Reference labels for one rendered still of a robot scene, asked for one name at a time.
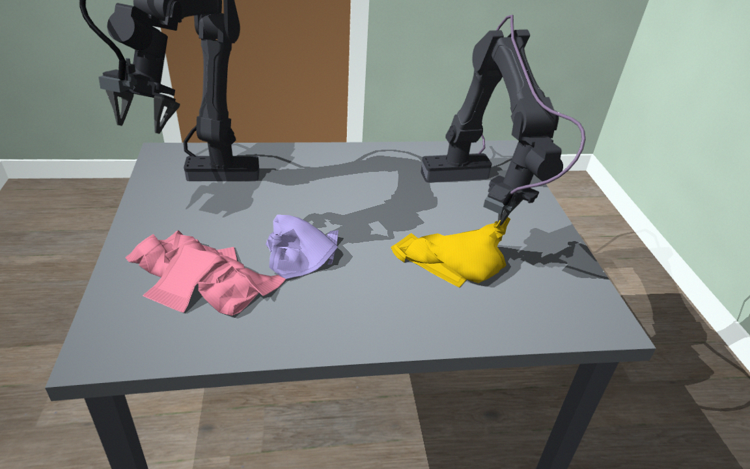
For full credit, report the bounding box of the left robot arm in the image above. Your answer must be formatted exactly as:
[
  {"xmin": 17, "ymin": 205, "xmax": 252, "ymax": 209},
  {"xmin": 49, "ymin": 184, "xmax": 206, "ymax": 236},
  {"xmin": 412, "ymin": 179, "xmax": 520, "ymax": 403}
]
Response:
[{"xmin": 422, "ymin": 29, "xmax": 563, "ymax": 181}]

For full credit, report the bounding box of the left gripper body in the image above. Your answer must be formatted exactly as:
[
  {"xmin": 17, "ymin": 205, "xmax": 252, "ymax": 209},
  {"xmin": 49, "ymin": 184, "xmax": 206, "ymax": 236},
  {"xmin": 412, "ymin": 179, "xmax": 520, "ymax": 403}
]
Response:
[{"xmin": 488, "ymin": 160, "xmax": 539, "ymax": 206}]

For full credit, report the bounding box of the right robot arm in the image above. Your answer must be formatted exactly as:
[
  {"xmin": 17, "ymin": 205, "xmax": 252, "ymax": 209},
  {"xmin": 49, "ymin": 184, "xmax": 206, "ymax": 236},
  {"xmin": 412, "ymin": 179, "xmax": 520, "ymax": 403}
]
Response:
[{"xmin": 107, "ymin": 0, "xmax": 258, "ymax": 172}]

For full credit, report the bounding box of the yellow cloth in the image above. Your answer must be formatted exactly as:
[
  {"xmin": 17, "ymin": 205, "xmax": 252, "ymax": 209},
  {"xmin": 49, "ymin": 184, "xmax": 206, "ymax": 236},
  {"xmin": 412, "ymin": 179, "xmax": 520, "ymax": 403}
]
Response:
[{"xmin": 391, "ymin": 217, "xmax": 510, "ymax": 288}]

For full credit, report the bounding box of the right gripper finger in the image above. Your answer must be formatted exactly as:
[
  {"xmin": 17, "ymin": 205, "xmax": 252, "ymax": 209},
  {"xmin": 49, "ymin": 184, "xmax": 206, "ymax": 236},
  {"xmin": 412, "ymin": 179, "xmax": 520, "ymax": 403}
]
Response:
[
  {"xmin": 105, "ymin": 90, "xmax": 133, "ymax": 126},
  {"xmin": 154, "ymin": 96, "xmax": 180, "ymax": 134}
]

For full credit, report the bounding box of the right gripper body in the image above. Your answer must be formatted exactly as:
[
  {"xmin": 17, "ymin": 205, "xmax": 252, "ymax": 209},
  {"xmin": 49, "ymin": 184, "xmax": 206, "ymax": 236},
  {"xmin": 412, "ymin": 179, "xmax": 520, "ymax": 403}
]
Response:
[{"xmin": 103, "ymin": 51, "xmax": 176, "ymax": 101}]

